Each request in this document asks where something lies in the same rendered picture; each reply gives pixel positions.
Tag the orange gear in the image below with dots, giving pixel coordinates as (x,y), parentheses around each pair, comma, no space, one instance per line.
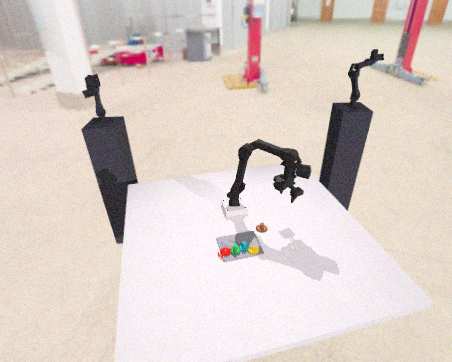
(261,227)

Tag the red gear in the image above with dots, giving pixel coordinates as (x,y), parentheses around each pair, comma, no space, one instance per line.
(223,253)

